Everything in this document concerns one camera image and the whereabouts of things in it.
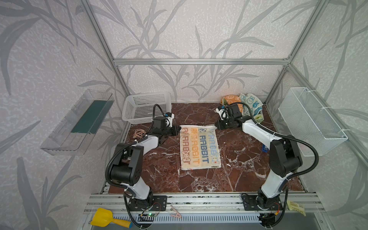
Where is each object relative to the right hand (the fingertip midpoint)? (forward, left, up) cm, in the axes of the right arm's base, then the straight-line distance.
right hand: (215, 119), depth 93 cm
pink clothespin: (-51, +23, -11) cm, 57 cm away
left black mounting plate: (-46, +35, -11) cm, 58 cm away
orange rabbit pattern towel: (+24, -15, -4) cm, 29 cm away
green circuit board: (-51, +35, -11) cm, 63 cm away
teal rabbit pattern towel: (+18, -33, -5) cm, 38 cm away
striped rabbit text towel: (-14, +11, -12) cm, 21 cm away
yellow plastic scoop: (-52, +60, -12) cm, 80 cm away
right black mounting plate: (-45, -17, -11) cm, 50 cm away
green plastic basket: (+5, -32, -5) cm, 32 cm away
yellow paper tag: (-48, -39, -11) cm, 62 cm away
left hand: (-3, +22, -1) cm, 22 cm away
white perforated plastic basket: (+21, +58, -11) cm, 63 cm away
